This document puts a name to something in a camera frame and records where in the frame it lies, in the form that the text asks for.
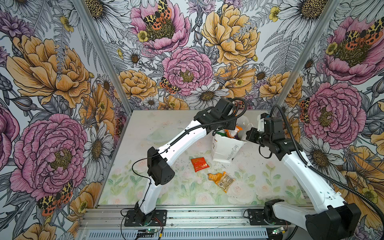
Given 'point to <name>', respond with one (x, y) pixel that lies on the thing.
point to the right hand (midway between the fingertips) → (246, 137)
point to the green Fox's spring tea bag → (222, 134)
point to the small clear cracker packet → (226, 182)
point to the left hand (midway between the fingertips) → (232, 126)
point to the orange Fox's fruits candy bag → (232, 133)
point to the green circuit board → (152, 230)
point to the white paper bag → (224, 149)
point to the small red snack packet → (199, 164)
